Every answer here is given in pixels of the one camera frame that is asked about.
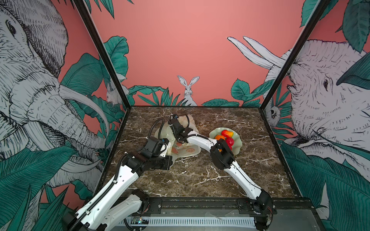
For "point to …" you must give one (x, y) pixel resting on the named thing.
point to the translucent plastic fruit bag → (177, 149)
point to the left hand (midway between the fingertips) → (173, 161)
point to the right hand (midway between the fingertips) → (167, 127)
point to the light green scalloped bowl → (237, 141)
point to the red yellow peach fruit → (226, 133)
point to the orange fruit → (219, 136)
